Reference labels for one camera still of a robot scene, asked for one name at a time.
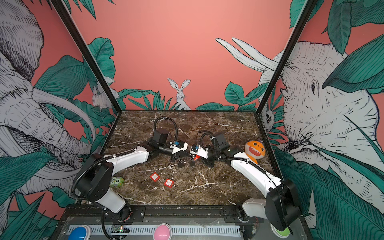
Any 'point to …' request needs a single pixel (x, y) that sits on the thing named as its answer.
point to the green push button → (282, 234)
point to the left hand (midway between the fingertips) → (190, 153)
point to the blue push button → (80, 232)
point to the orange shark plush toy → (255, 149)
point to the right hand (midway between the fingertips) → (197, 154)
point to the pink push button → (162, 231)
